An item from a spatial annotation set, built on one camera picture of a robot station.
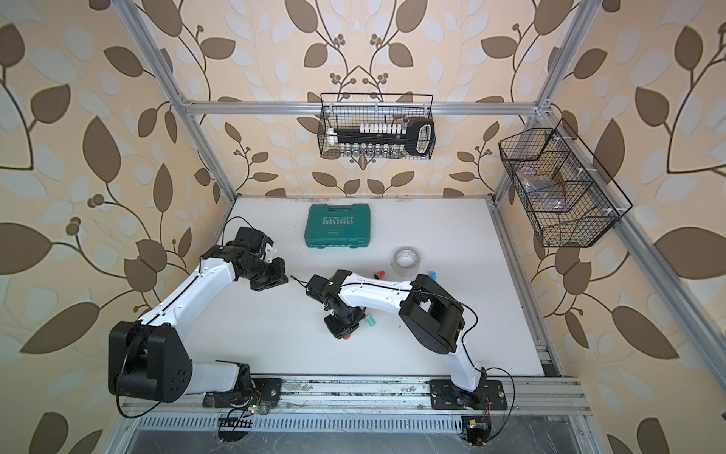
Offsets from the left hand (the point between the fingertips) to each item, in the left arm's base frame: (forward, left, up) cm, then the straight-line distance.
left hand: (283, 275), depth 84 cm
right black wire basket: (+10, -78, +23) cm, 83 cm away
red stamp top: (+6, -29, -10) cm, 32 cm away
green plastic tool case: (+25, -13, -7) cm, 29 cm away
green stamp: (-10, -26, -11) cm, 30 cm away
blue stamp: (+5, -47, -8) cm, 48 cm away
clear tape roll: (+12, -39, -10) cm, 42 cm away
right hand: (-13, -19, -11) cm, 25 cm away
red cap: (-14, -20, -12) cm, 27 cm away
